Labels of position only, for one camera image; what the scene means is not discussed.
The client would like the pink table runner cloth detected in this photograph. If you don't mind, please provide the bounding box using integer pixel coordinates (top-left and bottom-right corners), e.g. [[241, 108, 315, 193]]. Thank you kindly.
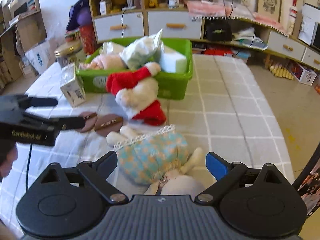
[[185, 0, 289, 37]]

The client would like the low tv cabinet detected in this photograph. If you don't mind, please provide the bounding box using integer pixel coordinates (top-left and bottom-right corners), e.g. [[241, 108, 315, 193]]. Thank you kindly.
[[202, 18, 319, 71]]

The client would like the egg tray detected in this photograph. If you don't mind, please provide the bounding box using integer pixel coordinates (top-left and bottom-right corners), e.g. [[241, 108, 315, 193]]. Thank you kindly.
[[268, 63, 294, 80]]

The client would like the white milk carton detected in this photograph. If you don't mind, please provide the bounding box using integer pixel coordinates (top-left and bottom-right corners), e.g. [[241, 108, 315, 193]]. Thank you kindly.
[[60, 62, 86, 107]]

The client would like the purple plush toy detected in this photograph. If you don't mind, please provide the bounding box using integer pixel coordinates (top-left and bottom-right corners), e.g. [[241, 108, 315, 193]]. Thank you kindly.
[[66, 0, 92, 31]]

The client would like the green plastic bin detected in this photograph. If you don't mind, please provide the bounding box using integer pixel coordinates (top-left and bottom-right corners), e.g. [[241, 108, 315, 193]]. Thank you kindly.
[[76, 38, 193, 100]]

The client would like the pink plush towel toy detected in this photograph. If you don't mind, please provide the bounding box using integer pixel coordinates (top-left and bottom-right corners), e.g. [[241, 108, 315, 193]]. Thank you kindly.
[[79, 54, 126, 70]]

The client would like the wooden shelf cabinet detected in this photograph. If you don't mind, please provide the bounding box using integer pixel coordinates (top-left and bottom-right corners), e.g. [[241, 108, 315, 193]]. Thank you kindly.
[[88, 0, 204, 43]]

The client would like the black bag on shelf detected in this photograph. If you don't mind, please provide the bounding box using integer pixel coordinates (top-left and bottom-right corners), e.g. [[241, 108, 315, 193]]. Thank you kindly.
[[204, 20, 233, 42]]

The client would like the bunny doll blue dress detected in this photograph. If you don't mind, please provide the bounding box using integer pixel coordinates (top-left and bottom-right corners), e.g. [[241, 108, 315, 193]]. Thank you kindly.
[[106, 125, 204, 198]]

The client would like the white cloth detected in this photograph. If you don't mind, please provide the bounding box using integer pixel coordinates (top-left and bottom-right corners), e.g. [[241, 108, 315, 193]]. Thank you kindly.
[[120, 29, 164, 70], [99, 41, 128, 56]]

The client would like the grey checked tablecloth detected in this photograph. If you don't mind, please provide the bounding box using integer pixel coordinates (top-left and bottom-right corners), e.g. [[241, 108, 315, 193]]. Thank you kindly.
[[1, 55, 294, 231]]

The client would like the red santa plush toy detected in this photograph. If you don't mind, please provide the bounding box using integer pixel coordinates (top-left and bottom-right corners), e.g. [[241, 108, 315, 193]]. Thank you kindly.
[[106, 62, 167, 126]]

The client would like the red snack bucket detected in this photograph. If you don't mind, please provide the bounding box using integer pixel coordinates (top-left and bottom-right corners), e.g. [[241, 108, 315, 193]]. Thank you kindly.
[[79, 24, 97, 55]]

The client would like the tin can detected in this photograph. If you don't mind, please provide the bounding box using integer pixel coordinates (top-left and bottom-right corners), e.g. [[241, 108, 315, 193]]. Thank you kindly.
[[65, 29, 81, 42]]

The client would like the girl drawing frame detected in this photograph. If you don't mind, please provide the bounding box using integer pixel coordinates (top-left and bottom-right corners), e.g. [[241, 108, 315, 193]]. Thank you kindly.
[[255, 0, 282, 22]]

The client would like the red shoe box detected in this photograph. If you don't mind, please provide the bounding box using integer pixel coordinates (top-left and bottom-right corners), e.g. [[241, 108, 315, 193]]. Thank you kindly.
[[204, 47, 233, 57]]

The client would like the white foam sponge block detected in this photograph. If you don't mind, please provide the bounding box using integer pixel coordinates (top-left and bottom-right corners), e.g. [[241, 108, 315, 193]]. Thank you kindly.
[[159, 46, 188, 74]]

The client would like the white mug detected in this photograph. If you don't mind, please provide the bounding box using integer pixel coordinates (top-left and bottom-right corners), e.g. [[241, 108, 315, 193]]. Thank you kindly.
[[168, 0, 180, 9]]

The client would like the glass jar gold lid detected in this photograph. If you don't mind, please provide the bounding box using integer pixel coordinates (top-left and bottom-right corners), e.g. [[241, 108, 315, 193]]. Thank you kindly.
[[54, 40, 87, 68]]

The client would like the brown round pad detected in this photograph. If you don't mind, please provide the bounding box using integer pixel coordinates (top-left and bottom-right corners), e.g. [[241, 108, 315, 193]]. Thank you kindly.
[[76, 111, 98, 133], [94, 114, 124, 137]]

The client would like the white paper bag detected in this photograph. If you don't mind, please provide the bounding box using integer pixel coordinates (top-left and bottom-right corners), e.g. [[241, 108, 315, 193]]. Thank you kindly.
[[25, 38, 57, 75]]

